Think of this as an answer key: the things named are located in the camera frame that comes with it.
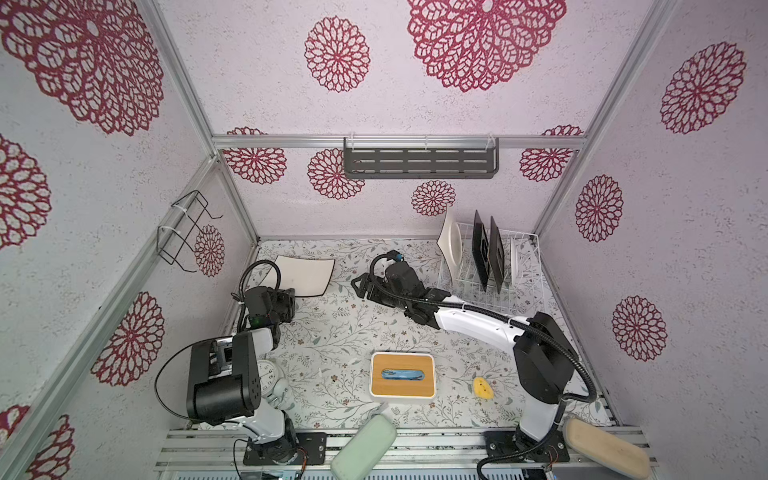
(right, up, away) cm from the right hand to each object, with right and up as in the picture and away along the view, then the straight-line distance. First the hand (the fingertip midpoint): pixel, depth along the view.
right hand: (359, 280), depth 82 cm
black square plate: (+42, +8, +10) cm, 43 cm away
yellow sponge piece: (+34, -30, -1) cm, 45 cm away
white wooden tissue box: (+12, -27, +1) cm, 29 cm away
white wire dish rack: (+55, -7, +21) cm, 60 cm away
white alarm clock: (-22, -28, -3) cm, 36 cm away
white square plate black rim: (+28, +12, +13) cm, 33 cm away
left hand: (-21, -4, +12) cm, 24 cm away
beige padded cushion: (+60, -40, -11) cm, 73 cm away
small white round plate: (+49, +7, +14) cm, 52 cm away
